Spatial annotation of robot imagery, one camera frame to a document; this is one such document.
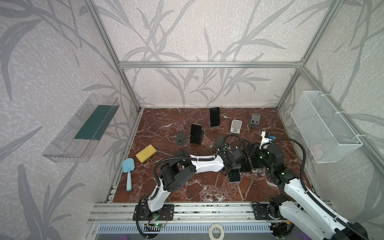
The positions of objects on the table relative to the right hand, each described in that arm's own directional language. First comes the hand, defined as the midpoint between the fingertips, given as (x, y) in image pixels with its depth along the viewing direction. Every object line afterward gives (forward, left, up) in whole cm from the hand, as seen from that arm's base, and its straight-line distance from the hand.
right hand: (248, 137), depth 81 cm
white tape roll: (-43, +17, -17) cm, 49 cm away
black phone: (+21, +17, -9) cm, 28 cm away
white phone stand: (+18, +2, -14) cm, 22 cm away
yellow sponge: (-1, +61, -17) cm, 64 cm away
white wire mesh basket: (-10, -29, +15) cm, 34 cm away
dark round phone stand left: (+9, +40, -16) cm, 44 cm away
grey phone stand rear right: (+25, -14, -15) cm, 32 cm away
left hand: (-6, +5, -16) cm, 18 cm away
